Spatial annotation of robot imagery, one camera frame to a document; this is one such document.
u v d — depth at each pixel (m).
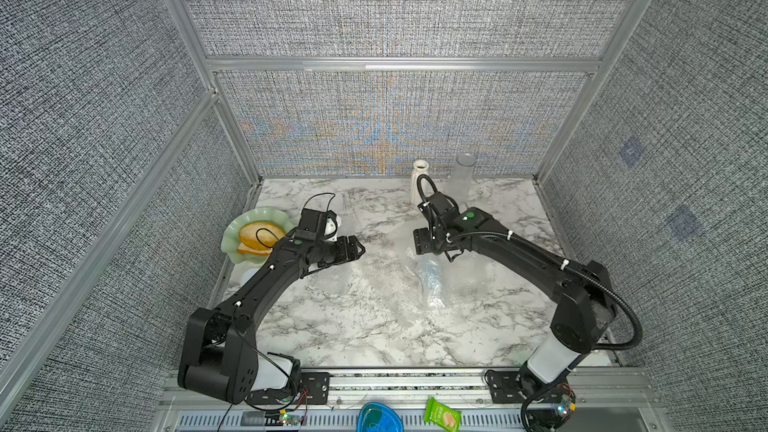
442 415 0.69
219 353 0.42
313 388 0.74
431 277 0.86
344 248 0.75
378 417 0.62
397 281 0.92
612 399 0.76
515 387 0.73
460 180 1.15
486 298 0.88
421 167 1.00
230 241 0.94
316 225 0.67
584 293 0.43
